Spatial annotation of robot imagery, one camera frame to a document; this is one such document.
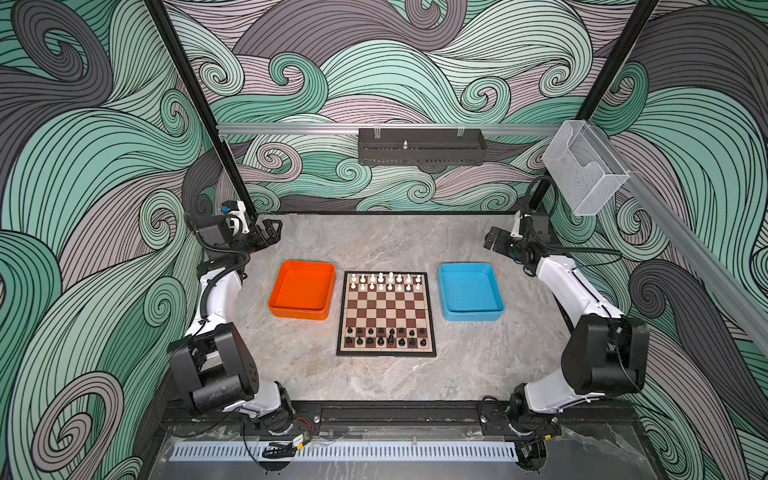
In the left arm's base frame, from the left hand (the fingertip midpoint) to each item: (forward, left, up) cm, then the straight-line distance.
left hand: (269, 222), depth 83 cm
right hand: (+1, -69, -6) cm, 69 cm away
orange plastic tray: (-7, -6, -25) cm, 27 cm away
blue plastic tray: (-7, -63, -25) cm, 68 cm away
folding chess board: (-16, -34, -23) cm, 44 cm away
